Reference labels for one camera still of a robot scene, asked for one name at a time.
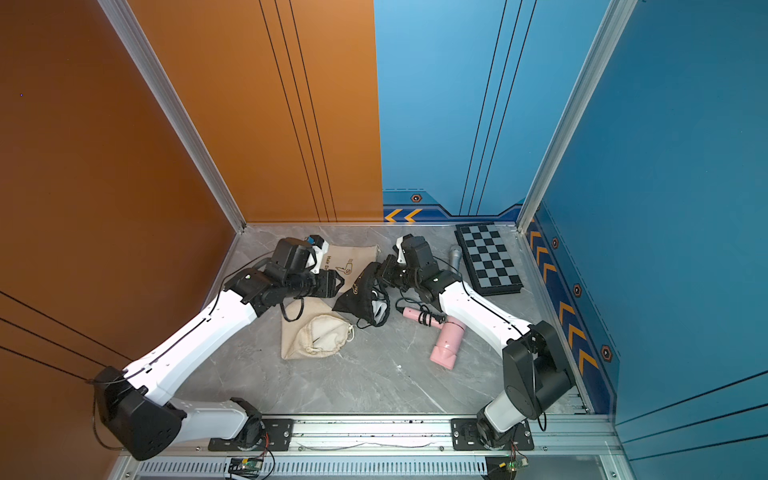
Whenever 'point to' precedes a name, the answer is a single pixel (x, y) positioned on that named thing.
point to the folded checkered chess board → (488, 258)
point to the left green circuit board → (248, 466)
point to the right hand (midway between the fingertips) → (373, 268)
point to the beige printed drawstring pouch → (350, 261)
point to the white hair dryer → (379, 308)
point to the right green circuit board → (503, 468)
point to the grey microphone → (455, 251)
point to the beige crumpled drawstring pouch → (311, 328)
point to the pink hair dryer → (452, 329)
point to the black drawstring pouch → (359, 302)
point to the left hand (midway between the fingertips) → (339, 276)
